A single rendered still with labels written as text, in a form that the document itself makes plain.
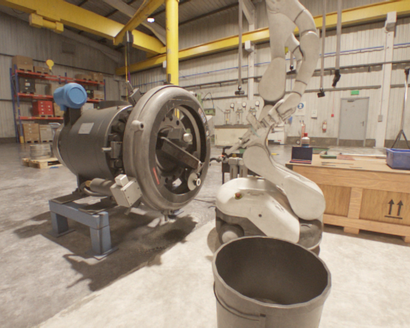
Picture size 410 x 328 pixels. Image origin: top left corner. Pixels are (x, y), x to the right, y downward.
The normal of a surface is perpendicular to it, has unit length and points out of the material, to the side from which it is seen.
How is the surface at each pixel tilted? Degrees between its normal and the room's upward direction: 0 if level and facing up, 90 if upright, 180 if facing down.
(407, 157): 90
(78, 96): 90
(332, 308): 0
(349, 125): 90
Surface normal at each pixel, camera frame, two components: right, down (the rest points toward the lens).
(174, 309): 0.00, -0.99
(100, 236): 0.88, 0.07
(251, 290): 0.12, 0.11
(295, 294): -0.90, 0.02
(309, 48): -0.36, 0.37
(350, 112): -0.57, 0.14
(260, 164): -0.36, 0.15
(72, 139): -0.47, -0.10
